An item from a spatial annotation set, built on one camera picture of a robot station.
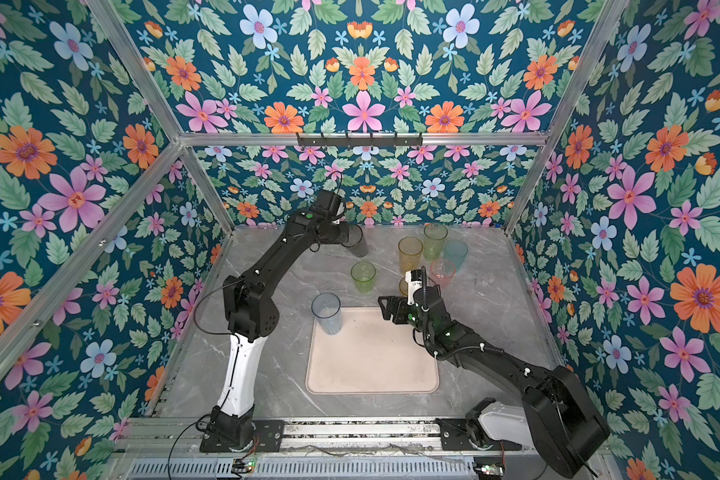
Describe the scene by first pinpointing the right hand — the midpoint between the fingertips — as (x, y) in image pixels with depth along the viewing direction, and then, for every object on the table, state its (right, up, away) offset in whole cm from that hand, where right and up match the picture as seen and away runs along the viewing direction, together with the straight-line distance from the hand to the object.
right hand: (389, 297), depth 83 cm
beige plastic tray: (-5, -17, +3) cm, 18 cm away
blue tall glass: (-17, -3, -2) cm, 18 cm away
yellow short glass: (+3, +4, -7) cm, 9 cm away
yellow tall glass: (+7, +13, +13) cm, 20 cm away
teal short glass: (+23, +13, +16) cm, 31 cm away
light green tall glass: (+16, +19, +19) cm, 31 cm away
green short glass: (-9, +6, +18) cm, 21 cm away
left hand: (-13, +21, +11) cm, 27 cm away
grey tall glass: (-10, +16, +11) cm, 22 cm away
